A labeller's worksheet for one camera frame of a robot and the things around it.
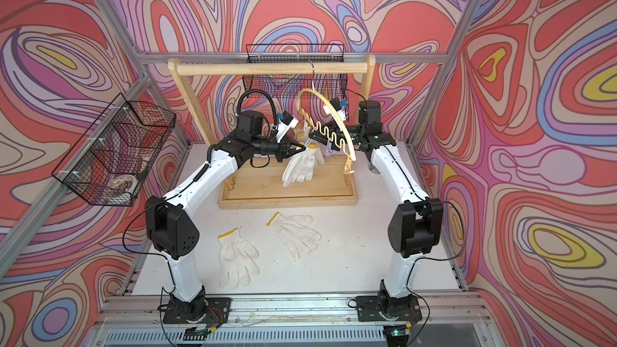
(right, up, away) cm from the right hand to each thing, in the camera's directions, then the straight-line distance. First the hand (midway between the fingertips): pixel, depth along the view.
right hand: (312, 139), depth 75 cm
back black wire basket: (-6, +26, +26) cm, 37 cm away
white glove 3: (-3, +3, +9) cm, 10 cm away
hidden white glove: (-5, -35, +13) cm, 38 cm away
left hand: (-2, -3, +2) cm, 4 cm away
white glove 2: (-4, -8, +7) cm, 12 cm away
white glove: (-26, -42, +7) cm, 50 cm away
